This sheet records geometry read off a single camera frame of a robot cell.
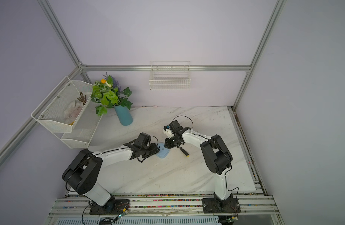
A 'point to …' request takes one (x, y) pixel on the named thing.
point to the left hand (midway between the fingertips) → (158, 150)
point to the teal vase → (124, 115)
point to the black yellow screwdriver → (185, 153)
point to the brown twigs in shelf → (82, 98)
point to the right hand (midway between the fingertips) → (167, 147)
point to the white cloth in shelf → (72, 111)
